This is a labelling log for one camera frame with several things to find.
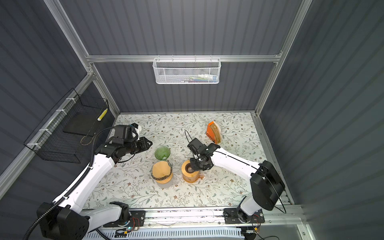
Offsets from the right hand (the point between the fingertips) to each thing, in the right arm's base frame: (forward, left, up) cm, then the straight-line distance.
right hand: (195, 168), depth 83 cm
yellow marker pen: (+21, +51, +21) cm, 60 cm away
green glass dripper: (+13, +22, -5) cm, 26 cm away
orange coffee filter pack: (+25, -12, 0) cm, 28 cm away
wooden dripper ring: (-4, +3, +2) cm, 5 cm away
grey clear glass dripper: (-8, +16, +7) cm, 19 cm away
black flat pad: (+16, +58, +23) cm, 64 cm away
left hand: (+9, +24, +13) cm, 28 cm away
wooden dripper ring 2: (-8, +15, +3) cm, 18 cm away
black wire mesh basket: (+9, +63, +22) cm, 67 cm away
